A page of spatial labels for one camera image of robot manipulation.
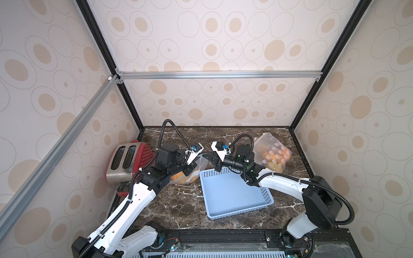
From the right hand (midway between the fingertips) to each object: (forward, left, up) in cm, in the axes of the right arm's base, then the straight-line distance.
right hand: (210, 151), depth 75 cm
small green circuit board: (-36, +15, -24) cm, 46 cm away
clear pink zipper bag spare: (+11, -33, -14) cm, 37 cm away
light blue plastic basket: (-9, -9, -27) cm, 29 cm away
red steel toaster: (-2, +44, -6) cm, 44 cm away
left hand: (-4, +4, +2) cm, 6 cm away
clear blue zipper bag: (-12, +13, -4) cm, 18 cm away
